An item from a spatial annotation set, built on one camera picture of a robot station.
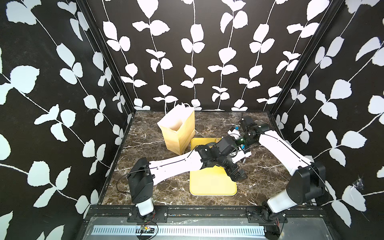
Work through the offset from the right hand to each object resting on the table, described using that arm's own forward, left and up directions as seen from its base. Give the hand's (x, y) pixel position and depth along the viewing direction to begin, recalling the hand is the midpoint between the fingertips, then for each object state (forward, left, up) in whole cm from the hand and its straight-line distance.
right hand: (224, 148), depth 79 cm
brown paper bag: (+6, +25, +9) cm, 27 cm away
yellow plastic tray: (-12, +5, -17) cm, 21 cm away
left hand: (-11, -7, +3) cm, 14 cm away
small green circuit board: (-35, +38, -19) cm, 55 cm away
